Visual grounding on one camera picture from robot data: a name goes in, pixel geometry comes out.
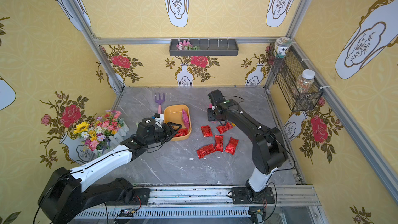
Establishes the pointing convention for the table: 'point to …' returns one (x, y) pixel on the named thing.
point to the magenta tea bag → (186, 121)
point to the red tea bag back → (207, 131)
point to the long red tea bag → (205, 150)
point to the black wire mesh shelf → (287, 71)
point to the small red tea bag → (222, 129)
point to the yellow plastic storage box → (173, 113)
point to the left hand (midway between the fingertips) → (177, 126)
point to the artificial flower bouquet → (96, 134)
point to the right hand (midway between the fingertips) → (218, 114)
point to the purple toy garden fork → (159, 101)
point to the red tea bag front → (182, 132)
